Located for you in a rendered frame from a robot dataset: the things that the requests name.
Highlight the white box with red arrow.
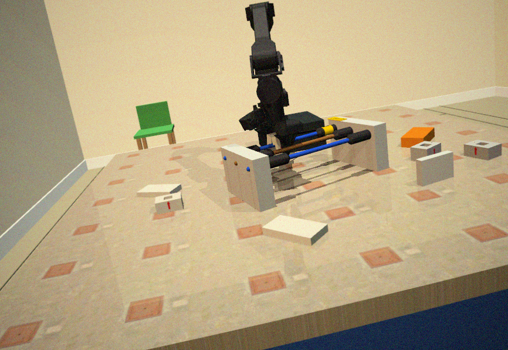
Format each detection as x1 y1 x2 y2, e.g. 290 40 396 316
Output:
155 192 183 215

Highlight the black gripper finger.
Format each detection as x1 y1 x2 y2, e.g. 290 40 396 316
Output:
254 127 275 145
274 132 299 155

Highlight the beige flat rectangular block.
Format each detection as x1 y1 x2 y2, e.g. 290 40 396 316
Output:
262 215 328 246
136 184 182 198

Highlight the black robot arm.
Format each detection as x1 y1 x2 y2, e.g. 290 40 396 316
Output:
239 1 289 131

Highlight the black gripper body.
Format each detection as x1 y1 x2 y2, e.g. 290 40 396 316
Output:
256 96 303 136

